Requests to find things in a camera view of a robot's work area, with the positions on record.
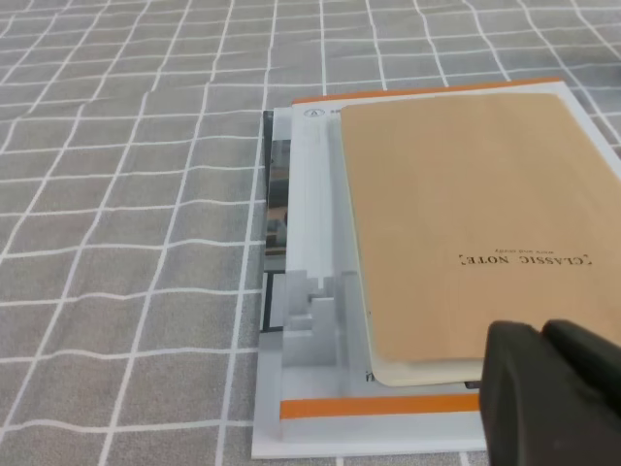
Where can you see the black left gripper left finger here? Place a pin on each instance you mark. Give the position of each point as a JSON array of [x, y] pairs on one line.
[[536, 409]]

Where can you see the grey checked tablecloth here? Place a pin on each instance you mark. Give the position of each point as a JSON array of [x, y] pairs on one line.
[[133, 201]]

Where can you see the white orange striped booklet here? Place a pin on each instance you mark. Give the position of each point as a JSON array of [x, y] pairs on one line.
[[452, 270]]

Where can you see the tan kraft classic notebook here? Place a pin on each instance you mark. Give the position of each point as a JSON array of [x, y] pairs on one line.
[[474, 208]]

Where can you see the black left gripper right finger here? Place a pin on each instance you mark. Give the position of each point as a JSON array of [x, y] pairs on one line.
[[591, 421]]

